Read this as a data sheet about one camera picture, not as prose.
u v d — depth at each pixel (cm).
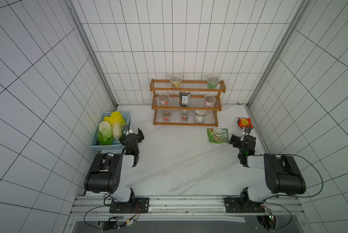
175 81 87
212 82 87
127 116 104
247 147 73
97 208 65
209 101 95
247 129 95
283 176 45
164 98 96
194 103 100
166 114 106
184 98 92
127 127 79
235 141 87
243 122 100
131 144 70
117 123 100
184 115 103
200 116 100
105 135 90
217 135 100
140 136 86
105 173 45
